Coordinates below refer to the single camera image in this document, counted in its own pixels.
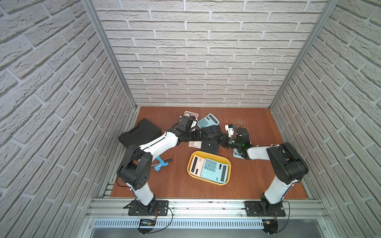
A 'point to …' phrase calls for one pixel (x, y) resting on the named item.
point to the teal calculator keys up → (208, 121)
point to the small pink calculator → (194, 114)
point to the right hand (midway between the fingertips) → (214, 138)
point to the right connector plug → (270, 226)
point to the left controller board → (147, 222)
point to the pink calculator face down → (197, 144)
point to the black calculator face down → (210, 133)
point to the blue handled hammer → (161, 163)
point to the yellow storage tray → (213, 156)
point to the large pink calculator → (196, 165)
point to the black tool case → (144, 132)
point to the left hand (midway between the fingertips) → (197, 131)
